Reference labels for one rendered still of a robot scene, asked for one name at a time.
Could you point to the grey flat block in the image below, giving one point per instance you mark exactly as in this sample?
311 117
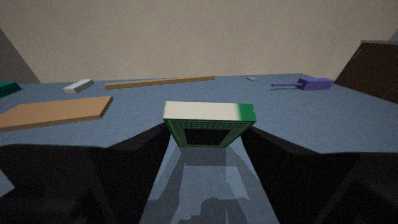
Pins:
79 86

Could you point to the tan flat board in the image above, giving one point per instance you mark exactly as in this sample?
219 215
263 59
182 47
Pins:
56 112

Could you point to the tan flat bar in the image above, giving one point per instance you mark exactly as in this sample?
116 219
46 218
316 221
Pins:
157 82

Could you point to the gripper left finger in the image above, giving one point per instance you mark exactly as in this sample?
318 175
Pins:
121 176

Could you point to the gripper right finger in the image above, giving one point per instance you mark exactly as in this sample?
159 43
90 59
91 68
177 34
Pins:
303 186

